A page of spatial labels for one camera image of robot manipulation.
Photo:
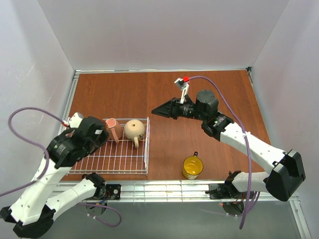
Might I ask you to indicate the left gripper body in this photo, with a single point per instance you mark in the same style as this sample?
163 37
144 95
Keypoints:
103 136

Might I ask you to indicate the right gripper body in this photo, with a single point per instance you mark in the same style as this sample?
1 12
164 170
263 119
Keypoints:
175 109

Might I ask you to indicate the white and pink mug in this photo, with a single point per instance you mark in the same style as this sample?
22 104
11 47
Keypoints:
114 130

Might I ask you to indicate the beige ceramic mug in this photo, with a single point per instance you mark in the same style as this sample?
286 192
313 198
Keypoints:
134 130

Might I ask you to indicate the yellow enamel mug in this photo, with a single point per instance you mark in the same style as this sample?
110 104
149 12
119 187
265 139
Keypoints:
192 167

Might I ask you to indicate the pink faceted mug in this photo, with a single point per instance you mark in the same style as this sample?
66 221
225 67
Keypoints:
69 133

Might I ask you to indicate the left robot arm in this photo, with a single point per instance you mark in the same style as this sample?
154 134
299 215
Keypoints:
35 211

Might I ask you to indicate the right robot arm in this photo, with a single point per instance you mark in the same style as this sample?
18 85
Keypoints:
283 172

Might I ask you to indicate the white wire dish rack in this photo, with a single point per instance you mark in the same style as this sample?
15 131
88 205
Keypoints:
118 158

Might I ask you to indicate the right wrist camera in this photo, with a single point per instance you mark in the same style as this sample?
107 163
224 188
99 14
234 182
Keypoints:
183 85

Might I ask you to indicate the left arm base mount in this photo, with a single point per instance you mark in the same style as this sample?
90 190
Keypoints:
110 192

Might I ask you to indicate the aluminium frame rail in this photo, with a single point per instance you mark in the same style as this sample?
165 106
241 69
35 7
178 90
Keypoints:
133 95

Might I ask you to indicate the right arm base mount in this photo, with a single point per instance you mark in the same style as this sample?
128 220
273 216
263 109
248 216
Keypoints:
224 191

